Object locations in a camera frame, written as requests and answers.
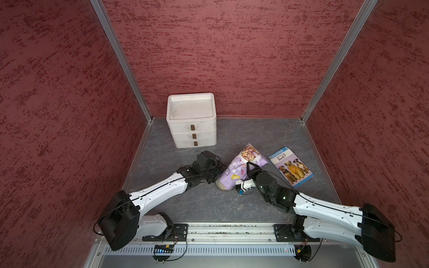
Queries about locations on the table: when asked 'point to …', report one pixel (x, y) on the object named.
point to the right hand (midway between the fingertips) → (251, 162)
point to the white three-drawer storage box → (192, 117)
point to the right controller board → (303, 252)
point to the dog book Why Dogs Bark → (294, 172)
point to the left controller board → (163, 248)
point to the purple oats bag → (237, 169)
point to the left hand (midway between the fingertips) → (225, 172)
